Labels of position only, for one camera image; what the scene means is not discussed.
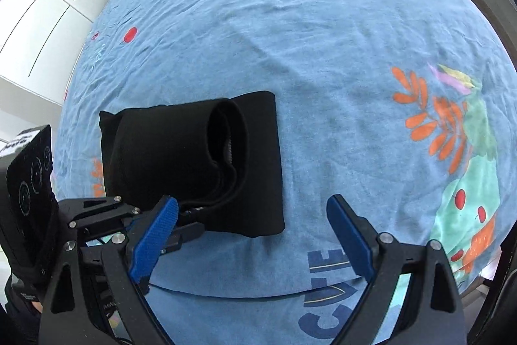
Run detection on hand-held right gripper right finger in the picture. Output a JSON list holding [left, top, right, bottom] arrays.
[[325, 194, 467, 345]]

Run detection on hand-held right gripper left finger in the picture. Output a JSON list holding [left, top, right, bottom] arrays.
[[38, 195, 180, 345]]

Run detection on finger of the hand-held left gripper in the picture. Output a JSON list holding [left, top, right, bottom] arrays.
[[81, 221, 206, 254], [60, 196, 142, 229]]

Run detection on black pants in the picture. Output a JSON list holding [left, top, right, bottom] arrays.
[[99, 90, 287, 239]]

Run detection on white wardrobe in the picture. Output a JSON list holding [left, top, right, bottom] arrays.
[[0, 0, 122, 135]]

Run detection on black chair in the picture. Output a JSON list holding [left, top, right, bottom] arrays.
[[464, 236, 517, 345]]

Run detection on blue printed bed sheet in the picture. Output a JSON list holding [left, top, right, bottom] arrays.
[[52, 0, 517, 345]]

